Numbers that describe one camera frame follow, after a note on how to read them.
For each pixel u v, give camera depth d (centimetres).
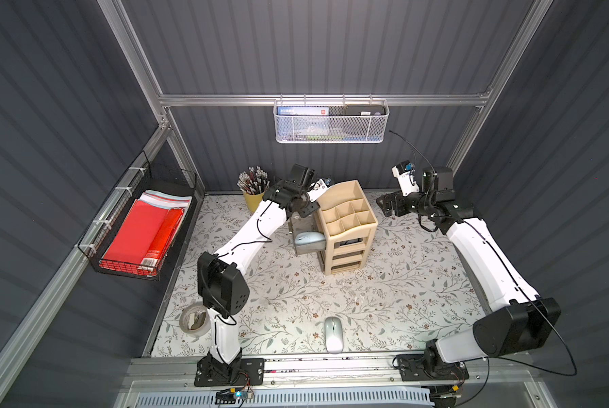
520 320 41
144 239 70
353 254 86
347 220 79
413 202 67
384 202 71
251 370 74
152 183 84
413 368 74
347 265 91
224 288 48
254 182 99
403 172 67
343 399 77
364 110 87
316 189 74
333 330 80
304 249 81
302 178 64
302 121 89
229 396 70
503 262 45
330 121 87
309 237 82
